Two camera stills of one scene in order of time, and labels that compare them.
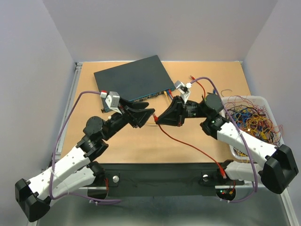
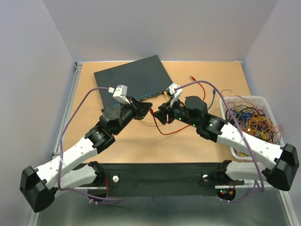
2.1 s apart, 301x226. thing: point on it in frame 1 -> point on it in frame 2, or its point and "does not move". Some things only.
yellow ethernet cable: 167,97 does not move
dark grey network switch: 135,81 does not move
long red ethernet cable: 220,168 -> 152,113
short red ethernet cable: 194,79 does not move
